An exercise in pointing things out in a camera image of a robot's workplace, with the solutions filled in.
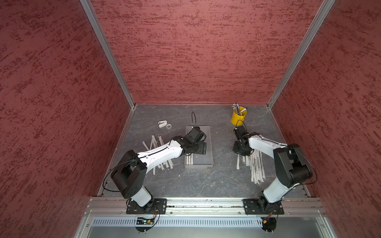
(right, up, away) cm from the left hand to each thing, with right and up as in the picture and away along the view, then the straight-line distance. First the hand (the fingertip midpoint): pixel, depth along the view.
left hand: (199, 150), depth 86 cm
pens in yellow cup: (+25, +26, +11) cm, 38 cm away
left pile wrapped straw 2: (-35, 0, +11) cm, 37 cm away
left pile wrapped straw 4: (-17, -9, +4) cm, 20 cm away
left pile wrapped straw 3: (-31, +3, +12) cm, 33 cm away
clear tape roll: (-22, +12, +21) cm, 32 cm away
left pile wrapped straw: (-27, -13, 0) cm, 30 cm away
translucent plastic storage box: (-1, -8, +5) cm, 9 cm away
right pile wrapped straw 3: (+32, -8, +4) cm, 33 cm away
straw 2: (-5, -7, +4) cm, 9 cm away
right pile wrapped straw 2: (+29, -7, +6) cm, 30 cm away
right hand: (+26, -4, +8) cm, 27 cm away
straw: (-7, -7, +4) cm, 11 cm away
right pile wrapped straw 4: (+36, -14, 0) cm, 38 cm away
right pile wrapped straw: (+25, -9, +4) cm, 26 cm away
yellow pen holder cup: (+27, +18, +16) cm, 36 cm away
